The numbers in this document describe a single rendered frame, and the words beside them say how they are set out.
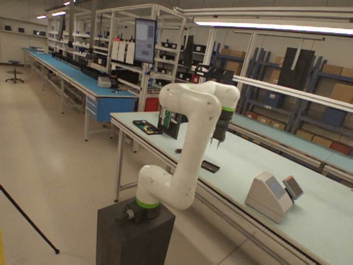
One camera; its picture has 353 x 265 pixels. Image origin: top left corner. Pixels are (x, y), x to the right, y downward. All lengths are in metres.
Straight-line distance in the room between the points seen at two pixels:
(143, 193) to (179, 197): 0.19
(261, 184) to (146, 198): 0.52
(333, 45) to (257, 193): 4.60
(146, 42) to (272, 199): 2.29
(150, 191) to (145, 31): 2.14
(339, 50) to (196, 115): 4.66
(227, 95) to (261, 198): 0.58
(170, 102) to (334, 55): 4.66
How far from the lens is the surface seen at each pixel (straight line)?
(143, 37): 2.78
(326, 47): 5.34
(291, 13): 1.40
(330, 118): 4.73
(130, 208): 1.06
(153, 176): 0.96
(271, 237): 1.04
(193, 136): 0.82
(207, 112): 0.79
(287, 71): 3.04
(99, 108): 2.99
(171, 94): 0.86
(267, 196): 0.97
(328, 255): 1.02
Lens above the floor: 1.55
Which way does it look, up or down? 21 degrees down
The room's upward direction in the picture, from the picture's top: 11 degrees clockwise
